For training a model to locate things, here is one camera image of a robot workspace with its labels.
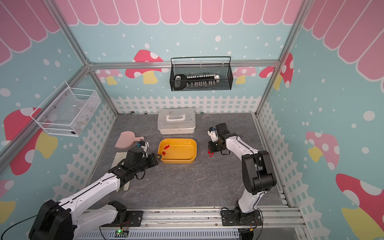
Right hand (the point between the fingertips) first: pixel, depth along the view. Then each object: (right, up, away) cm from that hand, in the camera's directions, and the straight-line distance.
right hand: (210, 147), depth 94 cm
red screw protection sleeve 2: (0, -6, +3) cm, 7 cm away
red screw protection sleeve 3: (-30, -5, +4) cm, 31 cm away
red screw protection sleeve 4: (-29, -1, +6) cm, 30 cm away
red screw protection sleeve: (-1, -4, +5) cm, 6 cm away
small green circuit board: (-46, -40, -21) cm, 64 cm away
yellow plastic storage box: (-21, -2, +3) cm, 22 cm away
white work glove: (-59, -6, +3) cm, 60 cm away
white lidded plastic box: (-23, +17, +6) cm, 29 cm away
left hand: (-30, -5, -9) cm, 32 cm away
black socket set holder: (-18, +40, -4) cm, 44 cm away
